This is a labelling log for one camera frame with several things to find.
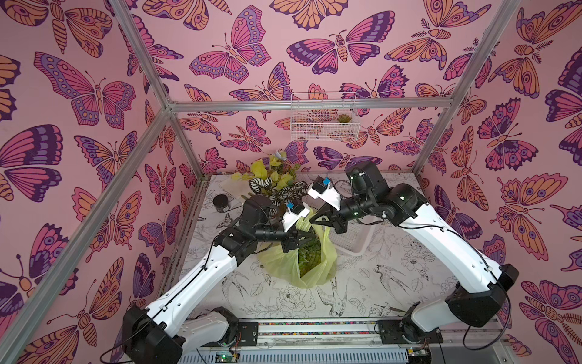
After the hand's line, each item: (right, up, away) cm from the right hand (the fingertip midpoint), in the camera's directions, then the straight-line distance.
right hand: (313, 216), depth 64 cm
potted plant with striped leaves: (-13, +12, +21) cm, 27 cm away
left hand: (0, -5, +4) cm, 6 cm away
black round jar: (-39, +2, +38) cm, 54 cm away
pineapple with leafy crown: (0, -15, +15) cm, 22 cm away
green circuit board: (-27, -46, +8) cm, 54 cm away
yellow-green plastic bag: (-8, -16, +6) cm, 19 cm away
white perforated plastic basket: (+18, -14, +31) cm, 38 cm away
